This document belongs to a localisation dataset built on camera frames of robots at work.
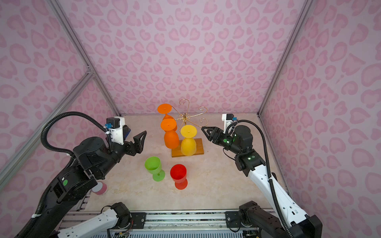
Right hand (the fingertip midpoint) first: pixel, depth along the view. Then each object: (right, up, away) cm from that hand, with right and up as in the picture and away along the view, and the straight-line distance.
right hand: (203, 131), depth 68 cm
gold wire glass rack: (-9, +7, +9) cm, 14 cm away
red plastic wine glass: (-12, -21, +7) cm, 25 cm away
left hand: (-26, +1, -9) cm, 28 cm away
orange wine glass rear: (-19, +12, +9) cm, 24 cm away
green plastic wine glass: (-26, -18, +11) cm, 33 cm away
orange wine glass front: (-16, -4, +9) cm, 19 cm away
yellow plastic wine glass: (-7, -6, +5) cm, 10 cm away
